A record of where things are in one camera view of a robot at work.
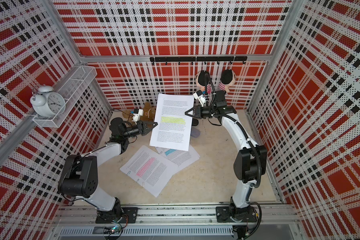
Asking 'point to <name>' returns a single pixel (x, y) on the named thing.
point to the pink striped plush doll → (202, 88)
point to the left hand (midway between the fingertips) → (158, 123)
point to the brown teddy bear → (148, 115)
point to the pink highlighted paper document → (149, 170)
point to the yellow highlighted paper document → (174, 128)
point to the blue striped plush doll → (228, 78)
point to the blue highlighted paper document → (180, 158)
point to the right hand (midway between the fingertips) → (189, 112)
